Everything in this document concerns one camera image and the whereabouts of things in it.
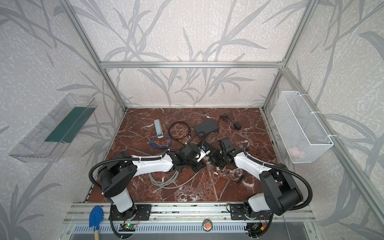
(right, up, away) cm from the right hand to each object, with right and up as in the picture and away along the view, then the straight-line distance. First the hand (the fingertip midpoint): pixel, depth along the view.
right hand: (207, 155), depth 88 cm
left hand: (-1, -2, -1) cm, 3 cm away
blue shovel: (-55, -27, -16) cm, 63 cm away
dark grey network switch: (+1, +16, +21) cm, 27 cm away
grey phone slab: (-34, +15, +14) cm, 39 cm away
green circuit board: (-39, -31, -17) cm, 53 cm away
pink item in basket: (+42, +5, -16) cm, 45 cm away
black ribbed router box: (+5, +2, -8) cm, 9 cm away
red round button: (-1, -29, -18) cm, 34 cm away
